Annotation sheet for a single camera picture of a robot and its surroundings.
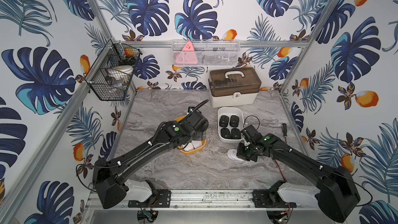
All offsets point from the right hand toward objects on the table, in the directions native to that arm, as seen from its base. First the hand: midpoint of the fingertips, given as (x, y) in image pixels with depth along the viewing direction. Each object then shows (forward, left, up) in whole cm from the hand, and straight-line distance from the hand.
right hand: (237, 155), depth 82 cm
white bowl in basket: (+33, +58, +30) cm, 74 cm away
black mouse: (+15, +4, -4) cm, 17 cm away
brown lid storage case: (+37, 0, +15) cm, 40 cm away
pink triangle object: (+47, +27, +30) cm, 62 cm away
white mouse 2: (+8, +22, -3) cm, 24 cm away
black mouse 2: (+24, +5, -3) cm, 25 cm away
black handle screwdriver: (+18, -33, -5) cm, 38 cm away
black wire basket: (+30, +66, +29) cm, 78 cm away
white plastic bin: (+29, +1, 0) cm, 29 cm away
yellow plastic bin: (+2, +23, -1) cm, 23 cm away
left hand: (+7, +21, +15) cm, 27 cm away
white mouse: (+6, +26, -4) cm, 27 cm away
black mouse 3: (+24, -2, -4) cm, 25 cm away
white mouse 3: (+3, +2, -5) cm, 6 cm away
